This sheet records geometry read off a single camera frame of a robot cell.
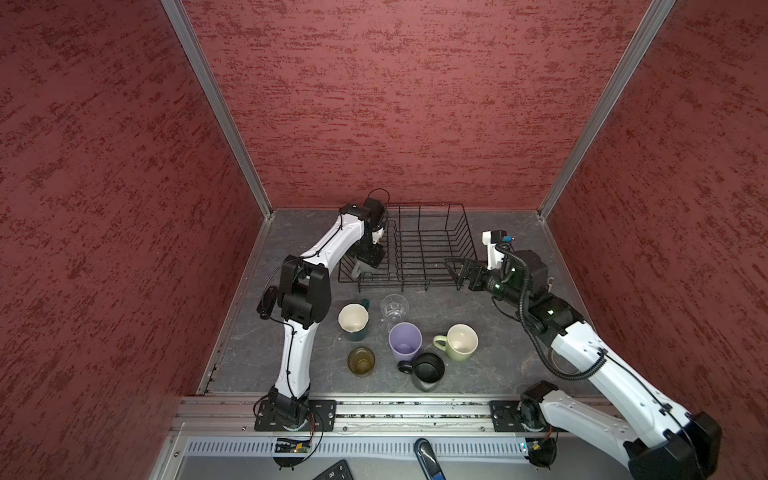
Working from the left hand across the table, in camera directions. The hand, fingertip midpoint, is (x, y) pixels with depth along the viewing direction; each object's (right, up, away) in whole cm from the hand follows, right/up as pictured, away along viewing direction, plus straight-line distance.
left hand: (363, 263), depth 93 cm
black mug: (+19, -29, -12) cm, 37 cm away
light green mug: (+29, -22, -10) cm, 38 cm away
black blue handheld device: (+17, -41, -29) cm, 53 cm away
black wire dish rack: (+20, +8, +17) cm, 28 cm away
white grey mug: (-1, -1, -3) cm, 4 cm away
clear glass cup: (+10, -13, -5) cm, 17 cm away
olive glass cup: (0, -27, -11) cm, 29 cm away
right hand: (+25, 0, -20) cm, 32 cm away
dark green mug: (-2, -16, -7) cm, 17 cm away
